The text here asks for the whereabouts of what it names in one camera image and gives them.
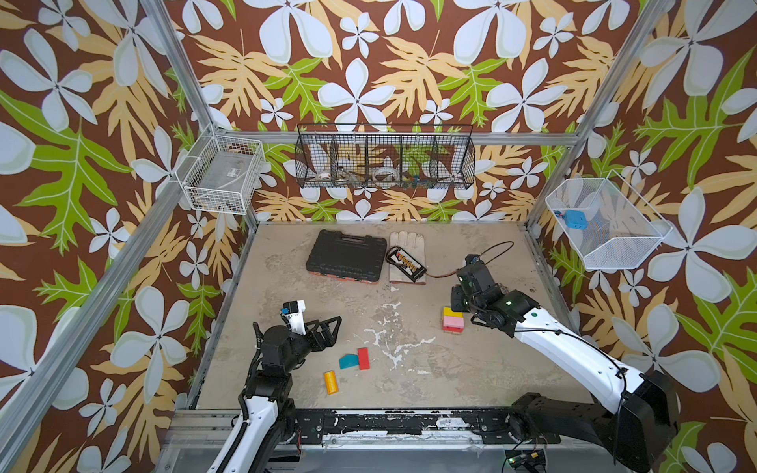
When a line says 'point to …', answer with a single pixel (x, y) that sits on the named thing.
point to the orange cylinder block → (331, 382)
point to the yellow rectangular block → (450, 313)
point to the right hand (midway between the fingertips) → (454, 292)
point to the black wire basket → (335, 156)
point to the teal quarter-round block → (348, 361)
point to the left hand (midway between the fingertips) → (328, 317)
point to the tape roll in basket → (384, 174)
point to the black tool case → (358, 258)
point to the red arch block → (452, 330)
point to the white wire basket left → (220, 173)
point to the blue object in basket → (576, 219)
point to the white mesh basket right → (611, 227)
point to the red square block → (364, 359)
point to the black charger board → (408, 264)
